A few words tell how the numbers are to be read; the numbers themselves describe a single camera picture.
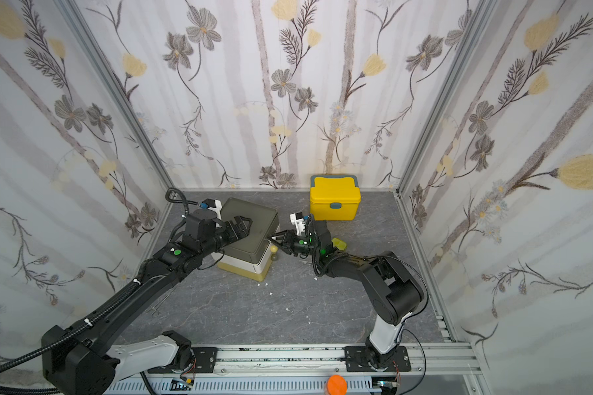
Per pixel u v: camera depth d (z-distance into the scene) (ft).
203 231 1.86
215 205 2.30
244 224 2.29
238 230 2.26
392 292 1.57
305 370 2.40
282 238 2.57
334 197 3.26
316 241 2.25
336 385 2.05
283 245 2.51
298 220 2.69
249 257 2.51
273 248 2.83
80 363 1.21
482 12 2.26
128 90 2.85
